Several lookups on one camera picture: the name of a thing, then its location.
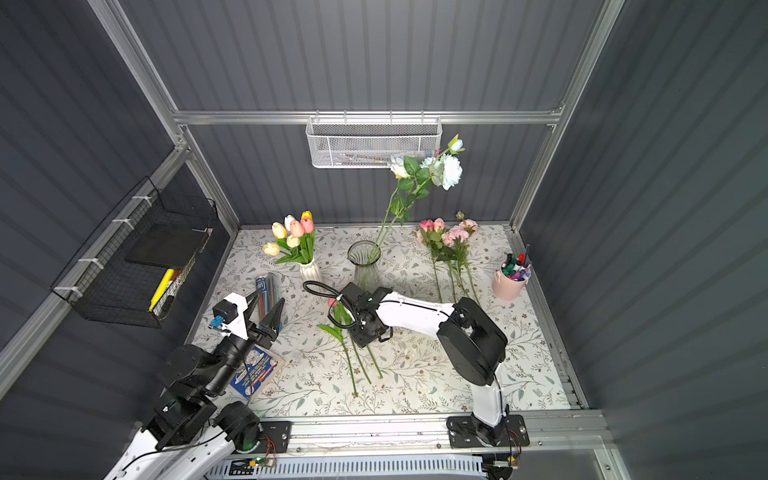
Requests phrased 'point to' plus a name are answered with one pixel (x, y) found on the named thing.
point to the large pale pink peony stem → (437, 279)
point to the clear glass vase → (364, 254)
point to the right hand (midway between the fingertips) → (365, 336)
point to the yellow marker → (165, 279)
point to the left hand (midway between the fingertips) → (269, 299)
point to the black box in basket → (170, 245)
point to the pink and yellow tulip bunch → (295, 238)
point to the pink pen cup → (511, 279)
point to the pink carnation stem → (453, 238)
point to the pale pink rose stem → (439, 227)
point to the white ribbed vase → (309, 271)
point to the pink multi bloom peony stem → (467, 227)
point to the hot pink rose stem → (427, 226)
